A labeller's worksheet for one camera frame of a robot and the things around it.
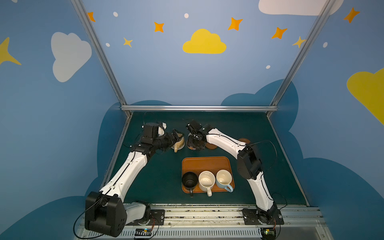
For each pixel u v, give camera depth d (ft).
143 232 2.39
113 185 1.41
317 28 2.48
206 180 2.81
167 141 2.31
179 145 3.13
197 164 3.07
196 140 2.34
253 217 2.46
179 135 2.49
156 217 2.49
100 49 2.73
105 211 1.28
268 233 2.40
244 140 3.44
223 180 2.82
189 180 2.81
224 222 2.42
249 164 1.82
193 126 2.46
